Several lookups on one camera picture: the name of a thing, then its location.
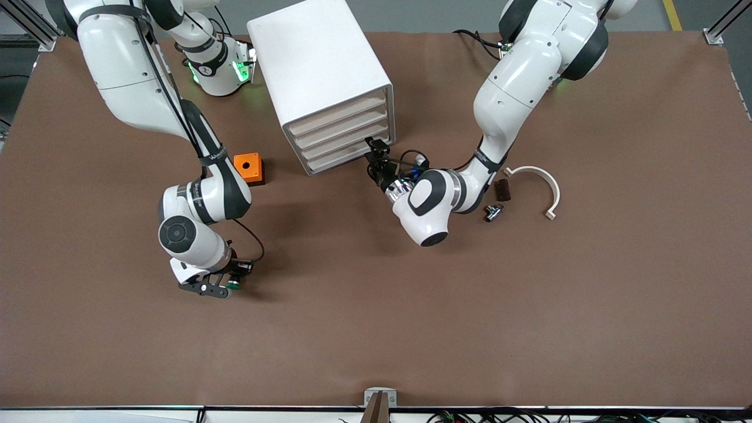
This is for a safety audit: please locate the aluminium frame post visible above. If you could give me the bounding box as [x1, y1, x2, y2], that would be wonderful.
[703, 0, 752, 46]
[0, 0, 59, 52]

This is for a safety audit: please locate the white curved bracket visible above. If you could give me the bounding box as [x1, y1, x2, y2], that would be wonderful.
[503, 166, 561, 221]

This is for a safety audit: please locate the grey metal bracket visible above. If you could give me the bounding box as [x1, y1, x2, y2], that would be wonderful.
[364, 388, 398, 408]

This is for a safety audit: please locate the orange button box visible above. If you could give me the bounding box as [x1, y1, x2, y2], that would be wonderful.
[233, 153, 266, 187]

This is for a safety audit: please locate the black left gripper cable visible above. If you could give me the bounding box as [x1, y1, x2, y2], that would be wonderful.
[385, 149, 476, 177]

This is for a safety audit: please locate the black arm base cable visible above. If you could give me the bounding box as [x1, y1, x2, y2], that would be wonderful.
[452, 28, 506, 59]

